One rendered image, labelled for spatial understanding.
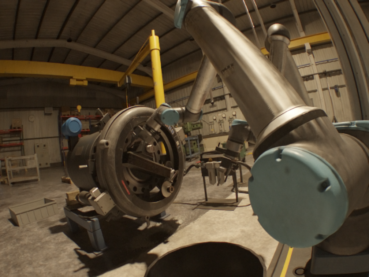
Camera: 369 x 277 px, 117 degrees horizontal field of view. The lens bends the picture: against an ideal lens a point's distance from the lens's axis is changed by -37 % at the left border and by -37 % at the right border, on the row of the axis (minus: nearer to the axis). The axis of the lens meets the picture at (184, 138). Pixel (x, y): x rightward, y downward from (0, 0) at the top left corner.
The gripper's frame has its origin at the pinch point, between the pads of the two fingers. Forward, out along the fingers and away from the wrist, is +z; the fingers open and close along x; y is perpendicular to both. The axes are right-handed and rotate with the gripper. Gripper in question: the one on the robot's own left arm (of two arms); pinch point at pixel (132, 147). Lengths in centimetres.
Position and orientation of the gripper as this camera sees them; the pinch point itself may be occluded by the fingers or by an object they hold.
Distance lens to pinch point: 113.4
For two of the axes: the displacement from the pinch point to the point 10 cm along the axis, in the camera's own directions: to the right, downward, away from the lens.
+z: -6.6, 7.5, -0.4
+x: -3.8, -3.8, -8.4
